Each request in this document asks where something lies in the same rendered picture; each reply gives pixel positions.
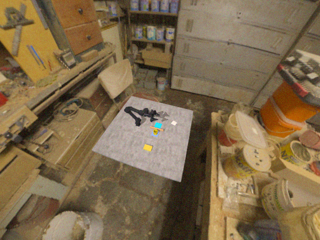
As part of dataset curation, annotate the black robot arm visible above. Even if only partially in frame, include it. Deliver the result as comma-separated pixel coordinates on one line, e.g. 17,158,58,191
124,106,154,127

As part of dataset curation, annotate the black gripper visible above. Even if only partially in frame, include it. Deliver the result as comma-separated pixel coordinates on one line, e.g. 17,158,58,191
148,110,160,122

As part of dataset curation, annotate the yellow rectangular block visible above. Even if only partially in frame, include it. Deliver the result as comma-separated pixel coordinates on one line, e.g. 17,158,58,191
143,144,153,152

